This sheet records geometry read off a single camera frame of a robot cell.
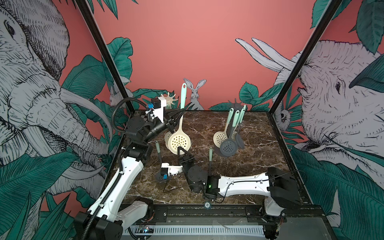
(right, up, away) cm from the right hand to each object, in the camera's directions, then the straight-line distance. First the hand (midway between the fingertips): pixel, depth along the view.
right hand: (181, 144), depth 67 cm
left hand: (+2, +15, -8) cm, 17 cm away
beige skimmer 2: (+28, +2, +18) cm, 34 cm away
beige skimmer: (0, +2, 0) cm, 2 cm away
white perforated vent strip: (+6, -42, +3) cm, 42 cm away
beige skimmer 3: (+22, +2, +21) cm, 30 cm away
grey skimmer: (+16, -14, +26) cm, 33 cm away
